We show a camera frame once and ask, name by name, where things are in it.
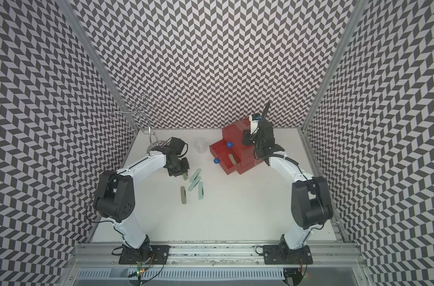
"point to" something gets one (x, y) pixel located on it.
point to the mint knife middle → (194, 183)
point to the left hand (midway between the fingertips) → (186, 172)
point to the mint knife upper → (195, 175)
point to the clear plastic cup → (201, 145)
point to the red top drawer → (234, 133)
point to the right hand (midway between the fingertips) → (243, 136)
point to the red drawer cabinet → (230, 152)
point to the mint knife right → (201, 190)
